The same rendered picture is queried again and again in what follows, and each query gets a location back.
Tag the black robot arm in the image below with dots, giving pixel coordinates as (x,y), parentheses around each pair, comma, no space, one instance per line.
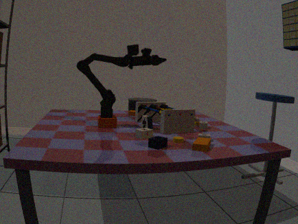
(107,95)

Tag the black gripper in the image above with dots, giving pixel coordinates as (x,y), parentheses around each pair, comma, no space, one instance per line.
(154,60)

